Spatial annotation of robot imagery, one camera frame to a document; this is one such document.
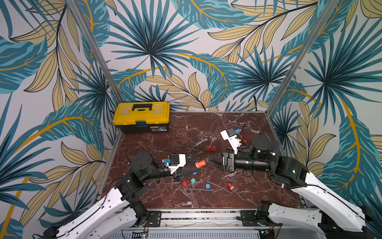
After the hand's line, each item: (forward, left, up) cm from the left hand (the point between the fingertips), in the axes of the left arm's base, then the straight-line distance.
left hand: (198, 166), depth 54 cm
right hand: (+1, -3, +3) cm, 4 cm away
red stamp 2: (+3, -20, -33) cm, 39 cm away
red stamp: (+28, -8, -33) cm, 44 cm away
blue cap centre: (+11, 0, -34) cm, 36 cm away
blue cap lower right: (+4, -7, -35) cm, 36 cm away
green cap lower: (+7, +1, -35) cm, 36 cm away
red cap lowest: (+5, +6, -35) cm, 36 cm away
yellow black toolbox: (+42, +35, -20) cm, 58 cm away
